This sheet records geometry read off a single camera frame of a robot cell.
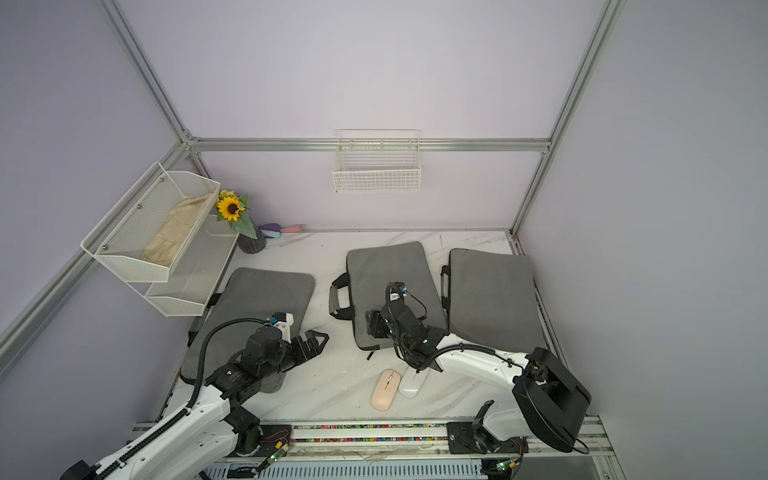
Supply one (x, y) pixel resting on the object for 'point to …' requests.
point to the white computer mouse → (412, 382)
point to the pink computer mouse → (385, 390)
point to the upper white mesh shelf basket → (146, 233)
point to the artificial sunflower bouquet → (232, 208)
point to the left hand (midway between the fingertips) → (318, 346)
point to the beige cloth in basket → (164, 245)
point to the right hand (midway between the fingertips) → (377, 318)
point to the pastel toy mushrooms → (274, 230)
